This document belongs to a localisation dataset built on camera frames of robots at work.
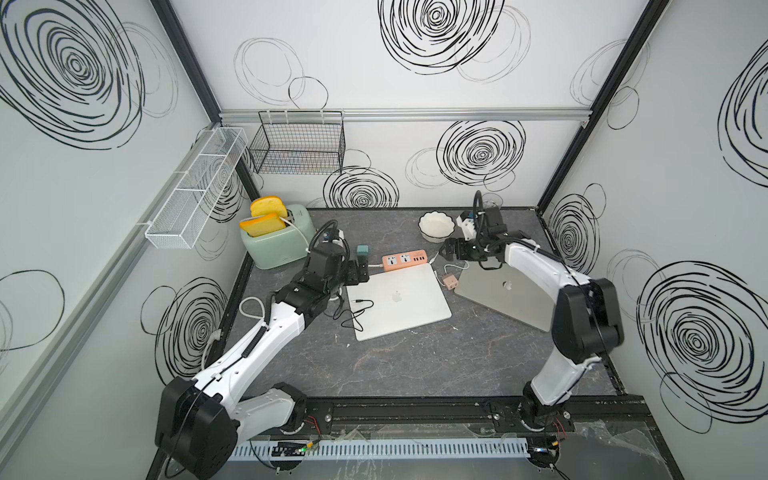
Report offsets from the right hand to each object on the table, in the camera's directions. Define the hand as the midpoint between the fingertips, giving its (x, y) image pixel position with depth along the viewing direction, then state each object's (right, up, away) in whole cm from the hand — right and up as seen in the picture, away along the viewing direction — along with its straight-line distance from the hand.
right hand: (455, 250), depth 92 cm
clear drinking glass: (+20, +18, +24) cm, 37 cm away
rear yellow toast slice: (-59, +14, +1) cm, 60 cm away
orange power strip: (-16, -4, +10) cm, 19 cm away
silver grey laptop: (+14, -12, -1) cm, 19 cm away
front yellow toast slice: (-58, +8, -4) cm, 59 cm away
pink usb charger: (-1, -11, +4) cm, 11 cm away
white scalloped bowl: (-2, +8, +22) cm, 23 cm away
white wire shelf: (-72, +11, -18) cm, 75 cm away
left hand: (-30, -2, -12) cm, 33 cm away
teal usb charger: (-30, -1, +14) cm, 33 cm away
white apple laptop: (-18, -16, +2) cm, 24 cm away
